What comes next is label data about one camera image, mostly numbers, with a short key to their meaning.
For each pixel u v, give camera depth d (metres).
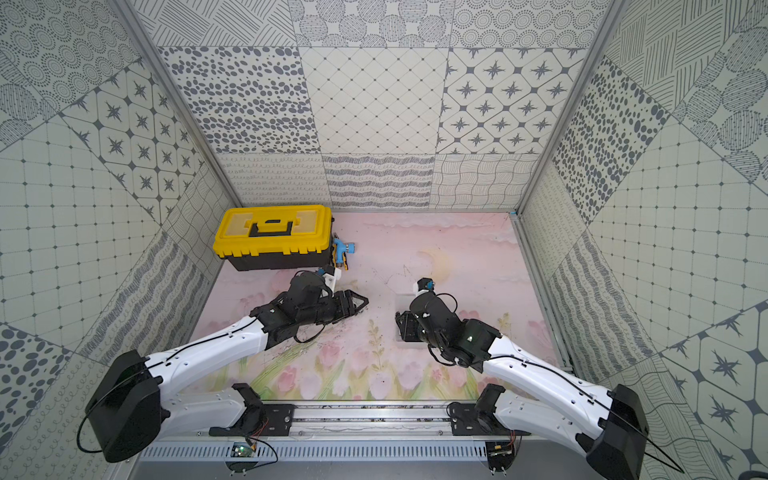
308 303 0.64
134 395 0.40
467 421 0.73
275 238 0.91
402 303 0.92
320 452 0.70
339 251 1.05
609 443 0.38
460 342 0.54
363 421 0.76
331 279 0.75
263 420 0.73
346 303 0.71
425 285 0.69
